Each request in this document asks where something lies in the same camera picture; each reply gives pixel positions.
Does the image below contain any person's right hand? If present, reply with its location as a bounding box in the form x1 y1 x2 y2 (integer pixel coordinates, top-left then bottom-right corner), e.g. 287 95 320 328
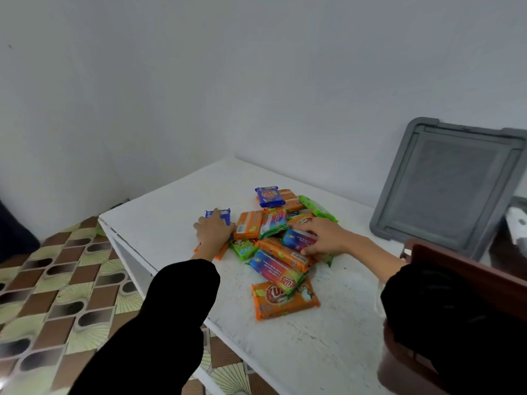
288 217 351 256

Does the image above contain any person's left hand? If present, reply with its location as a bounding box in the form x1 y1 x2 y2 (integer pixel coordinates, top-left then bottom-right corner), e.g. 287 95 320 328
192 208 236 259

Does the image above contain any blue snack packet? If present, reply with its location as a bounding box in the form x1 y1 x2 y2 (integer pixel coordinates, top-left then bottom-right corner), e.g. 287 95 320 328
205 208 231 227

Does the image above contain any rainbow snack packet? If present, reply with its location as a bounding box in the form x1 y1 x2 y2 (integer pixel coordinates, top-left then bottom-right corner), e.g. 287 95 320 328
282 228 320 253

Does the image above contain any pile of colourful soap packets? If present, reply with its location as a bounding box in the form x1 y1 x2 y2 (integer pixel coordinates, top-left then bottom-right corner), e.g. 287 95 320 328
193 186 339 321

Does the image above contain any brown storage box with sticker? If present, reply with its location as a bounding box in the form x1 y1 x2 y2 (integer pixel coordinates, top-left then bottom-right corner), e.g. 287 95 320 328
377 238 527 395

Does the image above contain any brown plastic box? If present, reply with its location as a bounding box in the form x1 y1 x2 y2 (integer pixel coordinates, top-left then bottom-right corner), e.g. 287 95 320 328
487 203 527 283

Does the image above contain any person's right forearm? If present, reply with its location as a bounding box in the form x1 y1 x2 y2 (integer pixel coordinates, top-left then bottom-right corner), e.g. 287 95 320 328
341 234 527 395

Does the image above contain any person's left forearm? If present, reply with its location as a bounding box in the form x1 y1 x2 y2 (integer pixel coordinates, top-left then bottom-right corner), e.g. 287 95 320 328
68 250 223 395

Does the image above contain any dark blue curtain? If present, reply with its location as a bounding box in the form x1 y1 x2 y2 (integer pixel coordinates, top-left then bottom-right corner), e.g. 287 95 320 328
0 199 41 264

